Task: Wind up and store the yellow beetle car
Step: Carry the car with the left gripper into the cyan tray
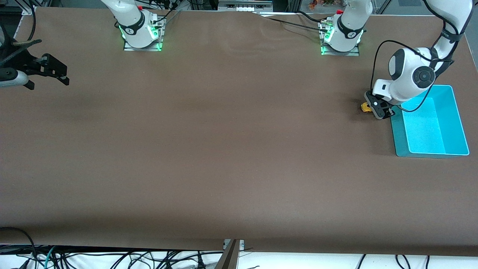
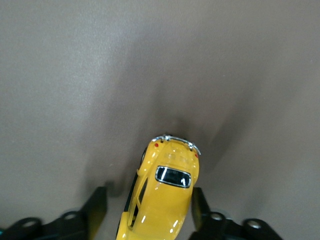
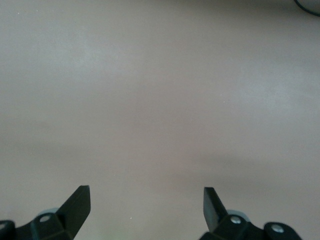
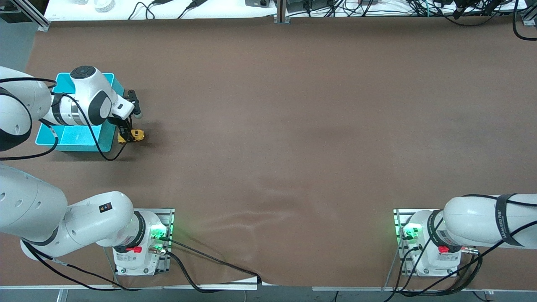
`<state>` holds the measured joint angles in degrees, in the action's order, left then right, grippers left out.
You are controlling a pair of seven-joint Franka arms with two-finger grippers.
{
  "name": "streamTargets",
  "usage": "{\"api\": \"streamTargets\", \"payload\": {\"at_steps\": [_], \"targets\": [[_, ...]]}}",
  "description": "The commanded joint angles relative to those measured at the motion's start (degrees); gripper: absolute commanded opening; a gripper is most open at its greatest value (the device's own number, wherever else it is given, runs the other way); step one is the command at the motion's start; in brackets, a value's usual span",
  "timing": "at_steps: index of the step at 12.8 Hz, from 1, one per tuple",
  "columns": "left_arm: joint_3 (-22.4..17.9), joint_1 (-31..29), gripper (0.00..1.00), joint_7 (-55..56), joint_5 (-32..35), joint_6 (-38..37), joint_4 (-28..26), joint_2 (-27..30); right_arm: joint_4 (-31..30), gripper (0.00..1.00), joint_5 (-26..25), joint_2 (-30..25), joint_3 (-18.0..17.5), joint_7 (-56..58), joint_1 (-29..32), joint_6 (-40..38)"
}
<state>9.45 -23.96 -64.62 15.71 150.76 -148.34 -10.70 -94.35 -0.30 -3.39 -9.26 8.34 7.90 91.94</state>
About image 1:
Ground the teal plastic bin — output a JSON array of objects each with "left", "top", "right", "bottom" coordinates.
[{"left": 390, "top": 85, "right": 470, "bottom": 158}]

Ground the colourful background clutter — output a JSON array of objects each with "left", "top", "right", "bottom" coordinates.
[{"left": 308, "top": 0, "right": 338, "bottom": 10}]

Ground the grey metal beam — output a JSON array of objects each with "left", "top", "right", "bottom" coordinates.
[{"left": 215, "top": 239, "right": 240, "bottom": 269}]

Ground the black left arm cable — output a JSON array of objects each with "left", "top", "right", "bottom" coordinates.
[{"left": 370, "top": 40, "right": 454, "bottom": 112}]

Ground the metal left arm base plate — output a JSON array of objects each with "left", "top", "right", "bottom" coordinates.
[{"left": 320, "top": 21, "right": 360, "bottom": 56}]

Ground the teal cable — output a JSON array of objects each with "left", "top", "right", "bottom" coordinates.
[{"left": 44, "top": 247, "right": 56, "bottom": 269}]

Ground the small metal table bracket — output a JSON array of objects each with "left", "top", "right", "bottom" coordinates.
[{"left": 223, "top": 239, "right": 245, "bottom": 251}]

